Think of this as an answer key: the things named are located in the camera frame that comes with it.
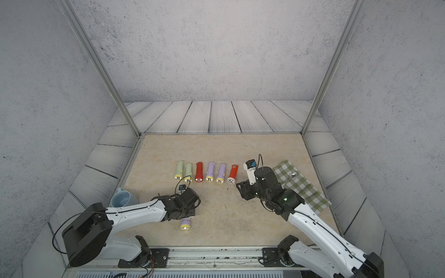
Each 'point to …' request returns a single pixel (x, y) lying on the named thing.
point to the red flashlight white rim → (232, 179)
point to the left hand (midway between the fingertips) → (194, 212)
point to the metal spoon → (292, 175)
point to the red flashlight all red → (199, 177)
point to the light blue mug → (121, 198)
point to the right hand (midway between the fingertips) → (242, 183)
